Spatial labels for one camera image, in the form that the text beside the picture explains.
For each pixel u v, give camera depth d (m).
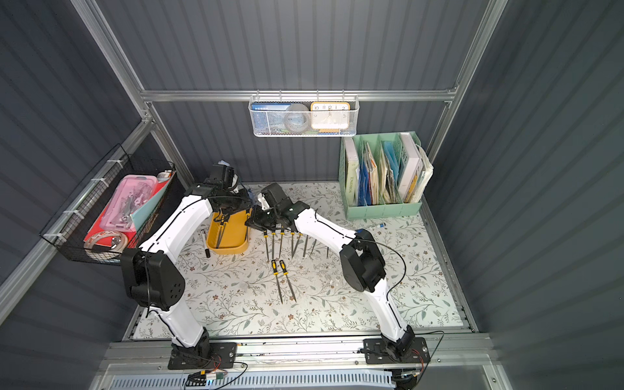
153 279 0.47
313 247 0.99
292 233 1.02
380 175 0.97
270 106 0.86
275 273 0.91
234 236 1.01
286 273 0.91
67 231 0.61
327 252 0.96
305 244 0.99
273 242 0.99
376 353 0.73
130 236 0.69
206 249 0.96
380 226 1.03
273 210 0.69
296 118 0.90
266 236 1.02
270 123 0.86
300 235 1.02
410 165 0.95
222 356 0.73
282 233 1.02
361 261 0.54
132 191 0.75
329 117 0.89
